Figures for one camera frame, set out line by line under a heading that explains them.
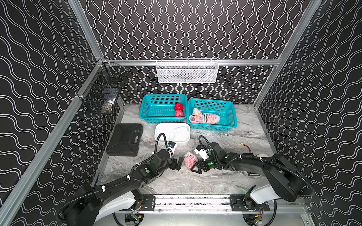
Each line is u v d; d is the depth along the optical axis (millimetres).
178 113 1065
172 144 710
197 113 1063
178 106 1102
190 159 830
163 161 616
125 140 926
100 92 929
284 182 440
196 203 763
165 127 1034
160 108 1171
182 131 1024
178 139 958
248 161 580
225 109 1134
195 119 956
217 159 692
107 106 833
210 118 1032
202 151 799
